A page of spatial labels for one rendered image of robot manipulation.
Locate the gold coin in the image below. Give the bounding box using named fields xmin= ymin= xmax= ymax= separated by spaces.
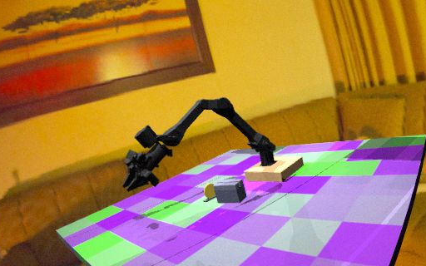
xmin=204 ymin=183 xmax=215 ymax=198

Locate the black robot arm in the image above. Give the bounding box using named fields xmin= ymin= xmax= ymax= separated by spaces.
xmin=126 ymin=97 xmax=277 ymax=169

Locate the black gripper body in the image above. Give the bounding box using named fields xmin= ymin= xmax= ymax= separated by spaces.
xmin=123 ymin=152 xmax=159 ymax=187

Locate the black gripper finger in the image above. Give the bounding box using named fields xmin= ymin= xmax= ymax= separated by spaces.
xmin=126 ymin=172 xmax=148 ymax=192
xmin=122 ymin=166 xmax=135 ymax=188

